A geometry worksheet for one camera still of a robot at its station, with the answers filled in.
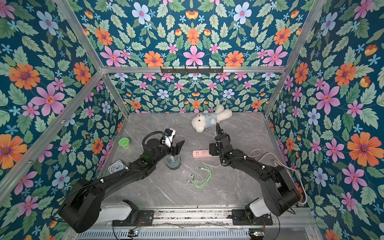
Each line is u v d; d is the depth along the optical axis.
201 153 0.95
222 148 0.68
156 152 0.65
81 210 0.41
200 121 1.04
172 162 0.84
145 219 0.73
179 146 0.74
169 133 0.69
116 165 0.89
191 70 0.93
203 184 0.84
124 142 0.98
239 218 0.72
